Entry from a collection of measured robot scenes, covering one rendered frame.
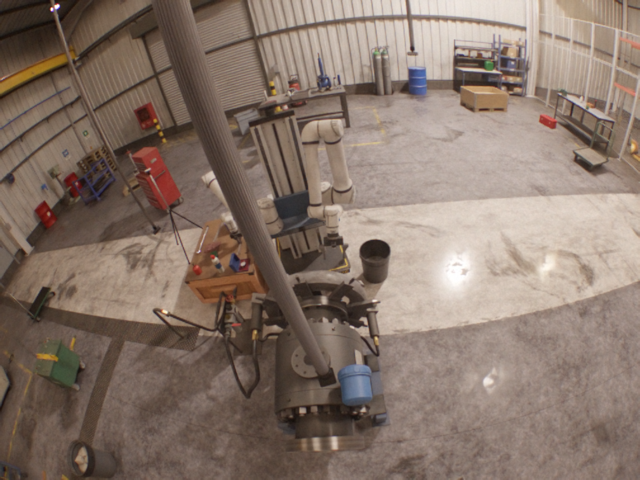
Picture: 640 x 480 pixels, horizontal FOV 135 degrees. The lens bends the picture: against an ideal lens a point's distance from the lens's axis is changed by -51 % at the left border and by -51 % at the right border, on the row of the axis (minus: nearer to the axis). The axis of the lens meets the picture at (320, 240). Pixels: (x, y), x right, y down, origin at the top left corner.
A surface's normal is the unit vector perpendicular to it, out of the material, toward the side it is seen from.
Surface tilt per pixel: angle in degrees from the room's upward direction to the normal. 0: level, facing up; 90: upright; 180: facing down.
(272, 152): 90
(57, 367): 90
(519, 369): 0
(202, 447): 0
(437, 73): 90
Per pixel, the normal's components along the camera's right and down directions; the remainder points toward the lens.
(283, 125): 0.19, 0.65
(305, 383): -0.32, -0.68
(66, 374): 0.98, -0.22
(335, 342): 0.33, -0.70
